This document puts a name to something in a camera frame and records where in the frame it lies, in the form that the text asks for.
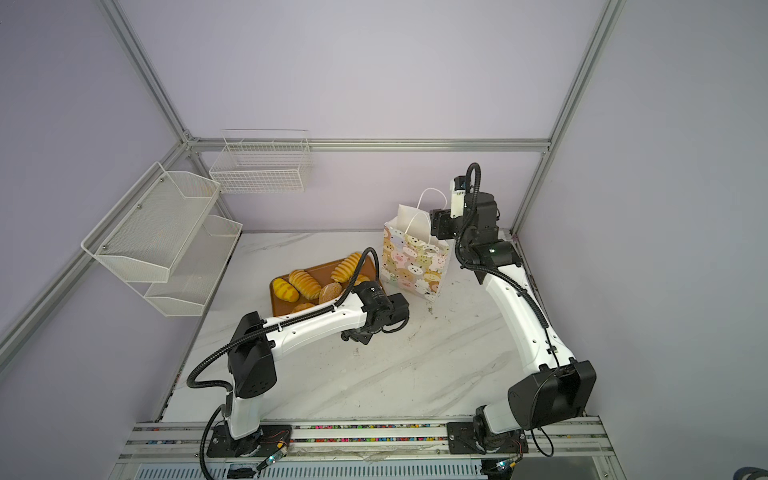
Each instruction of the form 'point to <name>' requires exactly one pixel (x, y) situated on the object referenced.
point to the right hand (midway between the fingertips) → (441, 207)
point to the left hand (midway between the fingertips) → (343, 328)
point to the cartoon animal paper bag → (411, 258)
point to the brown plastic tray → (321, 273)
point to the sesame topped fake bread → (330, 291)
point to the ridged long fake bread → (346, 268)
